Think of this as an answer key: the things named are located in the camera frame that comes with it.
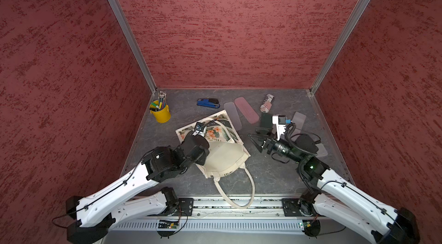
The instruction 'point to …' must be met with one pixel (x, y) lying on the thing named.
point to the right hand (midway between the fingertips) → (249, 136)
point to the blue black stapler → (209, 102)
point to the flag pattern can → (267, 103)
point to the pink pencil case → (246, 110)
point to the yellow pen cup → (160, 110)
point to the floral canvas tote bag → (227, 153)
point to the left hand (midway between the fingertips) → (200, 149)
